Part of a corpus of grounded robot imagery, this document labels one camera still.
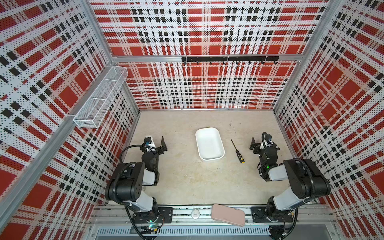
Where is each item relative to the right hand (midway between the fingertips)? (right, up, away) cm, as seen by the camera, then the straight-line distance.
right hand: (261, 139), depth 91 cm
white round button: (-40, -36, -18) cm, 57 cm away
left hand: (-65, 0, -3) cm, 65 cm away
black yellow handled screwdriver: (-13, -11, +2) cm, 17 cm away
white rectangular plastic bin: (-31, -4, +10) cm, 33 cm away
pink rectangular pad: (-24, -37, -16) cm, 47 cm away
